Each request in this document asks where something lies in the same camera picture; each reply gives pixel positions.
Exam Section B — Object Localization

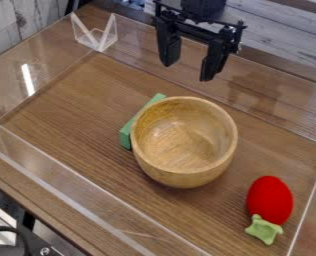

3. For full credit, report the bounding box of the black equipment with cable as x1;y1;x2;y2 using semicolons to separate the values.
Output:
0;226;65;256

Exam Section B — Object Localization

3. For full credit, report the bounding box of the brown wooden bowl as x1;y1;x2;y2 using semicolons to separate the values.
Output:
131;96;239;188

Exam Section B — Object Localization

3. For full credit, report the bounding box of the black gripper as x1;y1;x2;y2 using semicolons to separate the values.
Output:
153;0;248;82

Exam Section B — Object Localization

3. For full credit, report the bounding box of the green block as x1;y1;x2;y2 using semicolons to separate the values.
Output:
119;92;169;151

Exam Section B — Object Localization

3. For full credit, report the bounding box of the clear acrylic corner bracket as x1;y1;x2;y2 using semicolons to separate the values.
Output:
70;13;119;52

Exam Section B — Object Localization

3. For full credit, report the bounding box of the red toy strawberry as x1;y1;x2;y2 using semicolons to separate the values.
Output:
245;176;295;245

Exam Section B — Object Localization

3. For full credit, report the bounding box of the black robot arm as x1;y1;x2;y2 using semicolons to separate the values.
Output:
153;0;248;82

